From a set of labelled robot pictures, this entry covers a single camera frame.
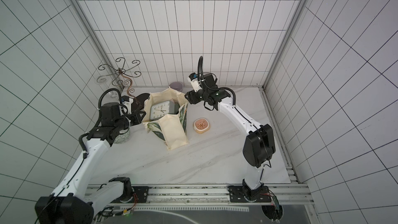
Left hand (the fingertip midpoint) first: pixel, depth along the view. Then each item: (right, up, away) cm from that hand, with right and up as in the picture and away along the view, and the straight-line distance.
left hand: (145, 115), depth 79 cm
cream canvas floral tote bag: (+14, -8, +1) cm, 16 cm away
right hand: (+24, +14, +6) cm, 29 cm away
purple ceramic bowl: (+11, +19, +37) cm, 43 cm away
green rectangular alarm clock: (+14, +3, +4) cm, 15 cm away
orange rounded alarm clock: (+29, -8, +16) cm, 34 cm away
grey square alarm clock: (+5, +3, +6) cm, 8 cm away
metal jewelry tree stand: (-15, +23, +7) cm, 28 cm away
